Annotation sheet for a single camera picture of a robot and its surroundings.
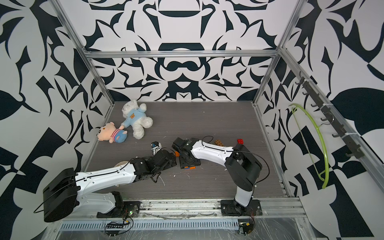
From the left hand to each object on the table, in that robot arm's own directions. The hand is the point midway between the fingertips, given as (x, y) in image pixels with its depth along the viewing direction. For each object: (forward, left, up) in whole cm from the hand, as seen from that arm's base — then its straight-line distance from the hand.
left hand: (171, 157), depth 83 cm
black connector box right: (-32, -36, -9) cm, 49 cm away
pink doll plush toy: (+18, +39, 0) cm, 43 cm away
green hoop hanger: (-18, -62, +21) cm, 68 cm away
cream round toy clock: (-1, +29, -5) cm, 29 cm away
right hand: (-2, -8, -5) cm, 10 cm away
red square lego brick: (+13, -43, -8) cm, 46 cm away
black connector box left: (-30, +27, -11) cm, 42 cm away
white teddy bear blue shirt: (+31, +26, +1) cm, 40 cm away
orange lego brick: (-7, -9, +1) cm, 11 cm away
